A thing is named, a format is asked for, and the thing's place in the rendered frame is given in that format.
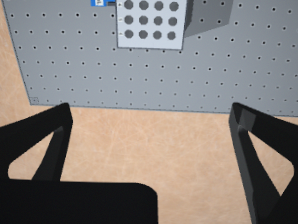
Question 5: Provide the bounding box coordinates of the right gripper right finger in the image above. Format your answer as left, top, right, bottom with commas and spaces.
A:
228, 102, 298, 224

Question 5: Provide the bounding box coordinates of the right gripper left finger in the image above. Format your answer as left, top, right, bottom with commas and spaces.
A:
0, 103, 73, 180

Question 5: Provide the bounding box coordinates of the grey rectangular plate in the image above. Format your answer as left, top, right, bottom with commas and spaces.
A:
1, 0, 298, 118

